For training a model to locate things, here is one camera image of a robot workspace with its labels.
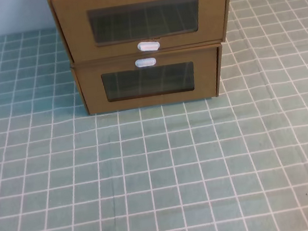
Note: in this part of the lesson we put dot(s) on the white plastic handle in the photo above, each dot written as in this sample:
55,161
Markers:
148,46
149,62

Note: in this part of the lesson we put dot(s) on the brown cardboard shoebox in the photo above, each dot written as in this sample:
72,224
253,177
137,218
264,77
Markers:
179,75
97,29

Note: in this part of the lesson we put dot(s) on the cyan grid tablecloth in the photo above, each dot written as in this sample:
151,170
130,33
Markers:
237,162

